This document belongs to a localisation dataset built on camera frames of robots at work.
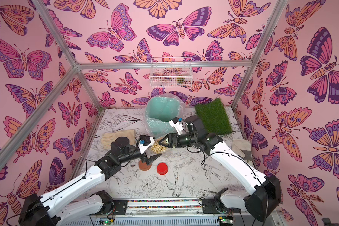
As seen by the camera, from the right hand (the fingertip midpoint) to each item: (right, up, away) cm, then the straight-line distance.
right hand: (164, 141), depth 69 cm
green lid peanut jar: (-4, -3, -2) cm, 5 cm away
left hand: (-4, -2, +4) cm, 6 cm away
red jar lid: (-3, -20, +19) cm, 27 cm away
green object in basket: (+9, +38, +26) cm, 47 cm away
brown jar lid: (-14, -18, +17) cm, 28 cm away
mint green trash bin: (-6, +17, +31) cm, 36 cm away
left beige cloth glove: (-43, -3, +32) cm, 53 cm away
